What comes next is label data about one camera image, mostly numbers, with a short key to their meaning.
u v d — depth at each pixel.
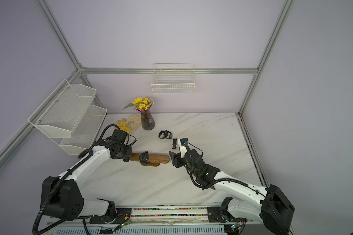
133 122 1.14
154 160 0.86
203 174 0.59
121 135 0.69
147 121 1.04
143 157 0.85
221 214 0.66
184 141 0.65
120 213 0.74
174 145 1.01
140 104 0.93
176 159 0.67
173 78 0.95
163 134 1.04
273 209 0.40
